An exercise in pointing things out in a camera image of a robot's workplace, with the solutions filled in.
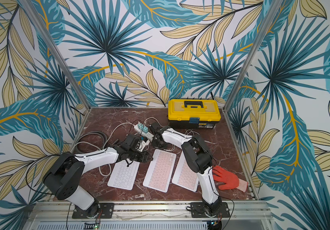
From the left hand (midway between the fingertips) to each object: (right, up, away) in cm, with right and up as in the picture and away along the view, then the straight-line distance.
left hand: (149, 160), depth 86 cm
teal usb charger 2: (-5, +18, +14) cm, 23 cm away
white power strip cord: (-33, +6, +6) cm, 34 cm away
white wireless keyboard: (-15, -9, -2) cm, 18 cm away
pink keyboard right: (+21, -10, -1) cm, 23 cm away
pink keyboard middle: (+6, -8, -1) cm, 10 cm away
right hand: (+3, +7, +11) cm, 13 cm away
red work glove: (+48, -11, -2) cm, 49 cm away
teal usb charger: (-8, +20, +14) cm, 26 cm away
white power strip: (-3, +13, +14) cm, 20 cm away
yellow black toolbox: (+28, +29, +9) cm, 41 cm away
